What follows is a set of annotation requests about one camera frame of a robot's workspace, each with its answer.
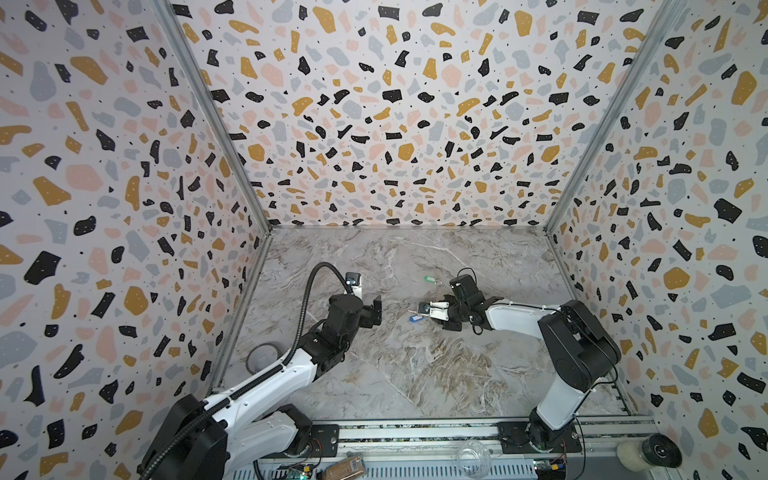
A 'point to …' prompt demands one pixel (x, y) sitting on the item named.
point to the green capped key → (429, 278)
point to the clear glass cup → (474, 460)
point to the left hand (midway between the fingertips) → (370, 291)
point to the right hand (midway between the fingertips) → (436, 303)
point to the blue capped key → (416, 318)
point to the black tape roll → (661, 450)
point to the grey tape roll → (260, 356)
